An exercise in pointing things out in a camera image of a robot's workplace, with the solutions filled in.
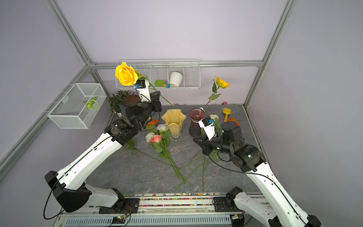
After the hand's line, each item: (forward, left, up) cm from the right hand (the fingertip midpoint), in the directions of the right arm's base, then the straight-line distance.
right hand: (195, 138), depth 64 cm
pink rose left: (+16, +24, -26) cm, 39 cm away
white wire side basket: (+25, +68, -5) cm, 73 cm away
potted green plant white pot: (+37, +53, -11) cm, 65 cm away
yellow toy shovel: (+43, -29, -30) cm, 60 cm away
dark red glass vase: (+26, -3, -14) cm, 30 cm away
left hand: (+17, +16, +13) cm, 26 cm away
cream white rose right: (+36, -17, -28) cm, 49 cm away
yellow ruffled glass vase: (+23, +12, -14) cm, 29 cm away
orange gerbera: (+37, -34, -32) cm, 59 cm away
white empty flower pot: (+45, +11, +1) cm, 46 cm away
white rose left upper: (+25, +21, -25) cm, 41 cm away
